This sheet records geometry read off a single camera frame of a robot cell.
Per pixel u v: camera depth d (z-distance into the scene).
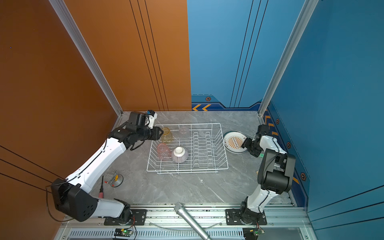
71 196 0.40
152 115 0.71
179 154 0.89
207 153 0.90
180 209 0.73
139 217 0.74
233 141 0.99
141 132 0.64
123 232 0.71
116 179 0.83
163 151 0.86
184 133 0.94
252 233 0.70
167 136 0.95
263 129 0.76
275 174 0.48
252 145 0.81
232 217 0.72
